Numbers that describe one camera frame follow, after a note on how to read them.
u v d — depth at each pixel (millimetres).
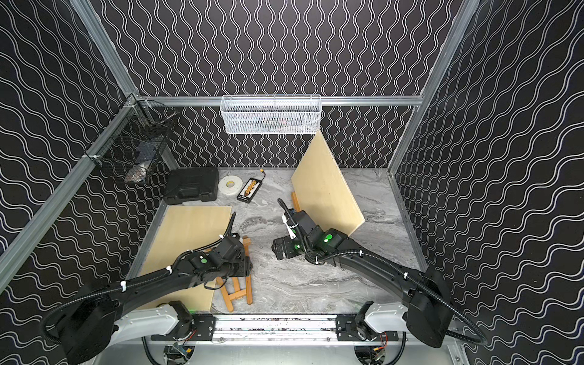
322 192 878
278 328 763
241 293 800
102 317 401
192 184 1065
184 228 991
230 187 1129
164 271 532
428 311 395
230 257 674
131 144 925
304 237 583
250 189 1098
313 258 545
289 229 702
